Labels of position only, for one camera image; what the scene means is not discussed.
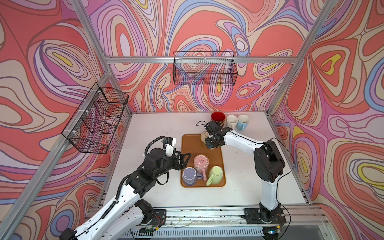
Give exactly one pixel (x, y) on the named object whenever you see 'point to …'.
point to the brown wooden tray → (191, 145)
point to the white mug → (231, 121)
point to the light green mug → (215, 175)
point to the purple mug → (190, 176)
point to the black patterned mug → (219, 117)
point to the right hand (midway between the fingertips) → (212, 145)
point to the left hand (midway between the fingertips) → (187, 153)
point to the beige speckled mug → (203, 136)
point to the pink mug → (201, 163)
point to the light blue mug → (243, 121)
